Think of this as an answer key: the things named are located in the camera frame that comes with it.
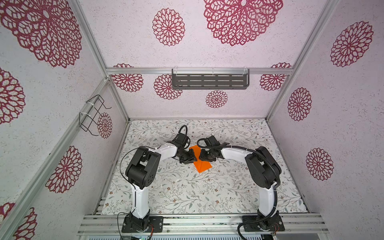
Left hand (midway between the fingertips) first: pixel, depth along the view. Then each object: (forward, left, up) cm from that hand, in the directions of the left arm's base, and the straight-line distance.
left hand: (195, 162), depth 95 cm
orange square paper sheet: (-2, -4, -1) cm, 5 cm away
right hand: (+4, -3, 0) cm, 5 cm away
